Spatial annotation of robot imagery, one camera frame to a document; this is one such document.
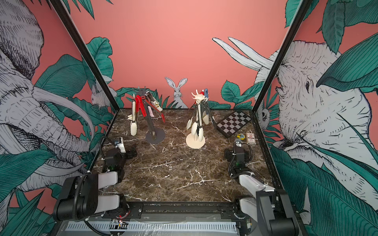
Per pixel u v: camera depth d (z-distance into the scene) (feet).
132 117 2.56
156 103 2.69
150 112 2.74
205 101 2.35
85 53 2.82
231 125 3.54
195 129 2.63
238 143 2.51
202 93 2.41
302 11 2.31
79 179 1.59
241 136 3.41
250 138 3.33
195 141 3.32
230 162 2.25
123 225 2.39
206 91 2.30
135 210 2.40
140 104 2.40
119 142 2.56
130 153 2.68
